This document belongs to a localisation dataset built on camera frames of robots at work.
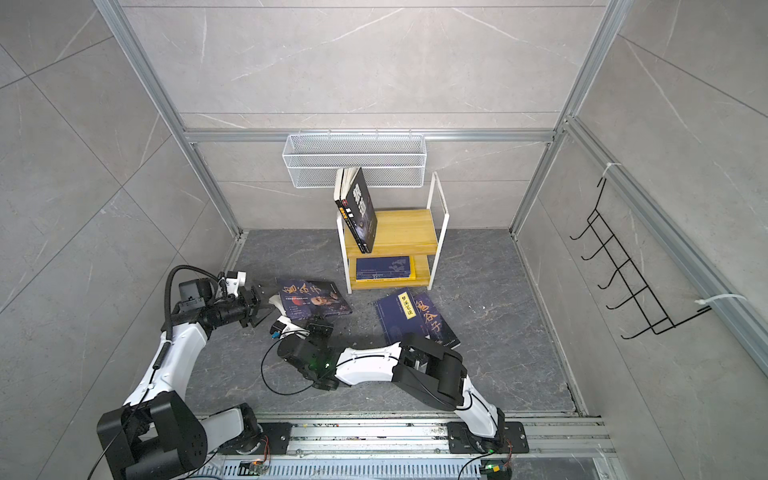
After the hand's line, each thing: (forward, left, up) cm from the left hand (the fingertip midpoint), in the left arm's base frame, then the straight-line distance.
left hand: (277, 292), depth 80 cm
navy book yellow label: (+16, -29, -11) cm, 35 cm away
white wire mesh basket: (+44, -33, +11) cm, 56 cm away
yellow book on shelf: (+14, -39, -13) cm, 44 cm away
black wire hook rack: (-19, -84, +15) cm, 87 cm away
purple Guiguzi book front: (+1, -6, -6) cm, 9 cm away
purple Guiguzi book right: (-2, -45, -17) cm, 48 cm away
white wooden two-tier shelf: (+12, -37, +2) cm, 39 cm away
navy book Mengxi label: (+1, -34, -17) cm, 38 cm away
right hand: (-2, -11, -7) cm, 13 cm away
